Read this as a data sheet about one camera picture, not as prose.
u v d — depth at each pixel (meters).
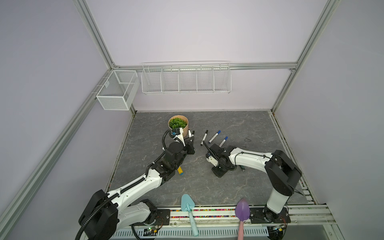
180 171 0.87
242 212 0.75
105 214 0.39
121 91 1.07
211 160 0.83
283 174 0.47
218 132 1.08
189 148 0.69
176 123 0.97
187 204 0.75
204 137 1.05
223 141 1.02
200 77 0.99
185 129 1.05
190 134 0.77
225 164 0.66
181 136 0.69
